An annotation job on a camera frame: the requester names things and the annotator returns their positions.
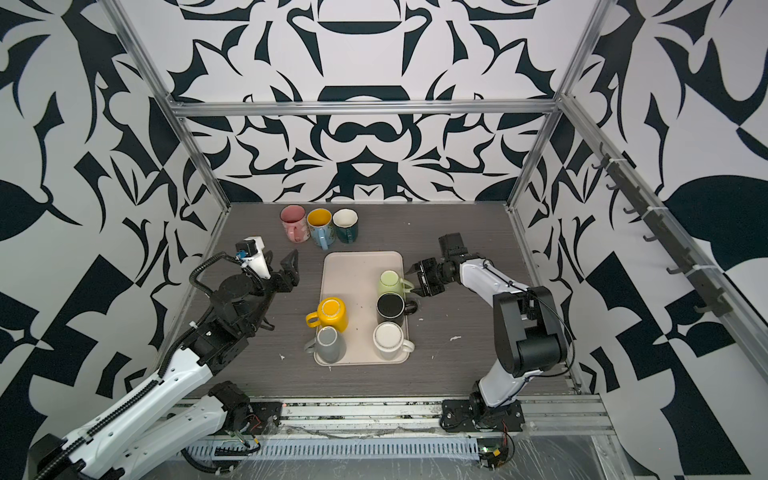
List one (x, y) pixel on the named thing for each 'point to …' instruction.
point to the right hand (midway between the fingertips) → (407, 274)
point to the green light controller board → (491, 452)
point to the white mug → (388, 340)
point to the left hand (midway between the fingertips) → (282, 248)
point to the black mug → (392, 307)
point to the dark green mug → (346, 223)
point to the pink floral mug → (294, 224)
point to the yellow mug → (332, 311)
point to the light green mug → (390, 281)
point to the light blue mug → (321, 226)
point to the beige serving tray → (353, 278)
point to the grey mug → (329, 345)
